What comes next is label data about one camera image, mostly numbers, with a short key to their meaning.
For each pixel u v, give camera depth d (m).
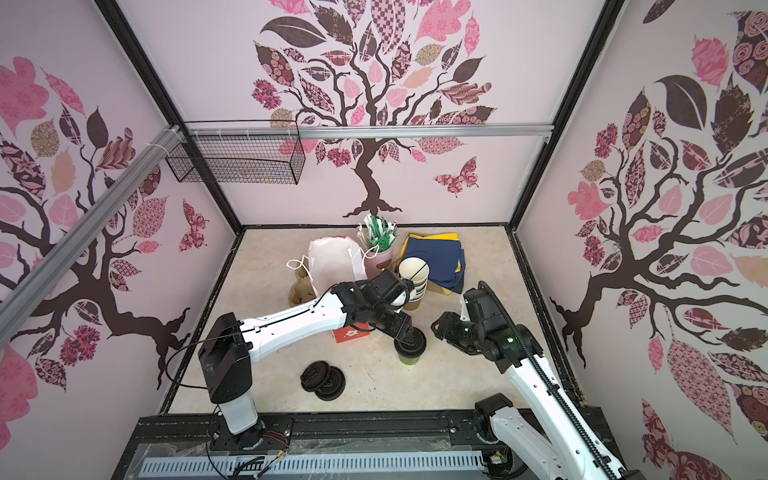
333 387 0.79
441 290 0.96
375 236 0.98
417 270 0.79
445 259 1.03
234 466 0.70
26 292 0.51
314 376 0.79
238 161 1.22
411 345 0.77
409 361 0.82
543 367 0.46
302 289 0.96
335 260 0.90
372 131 0.92
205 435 0.74
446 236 1.11
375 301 0.61
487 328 0.55
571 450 0.40
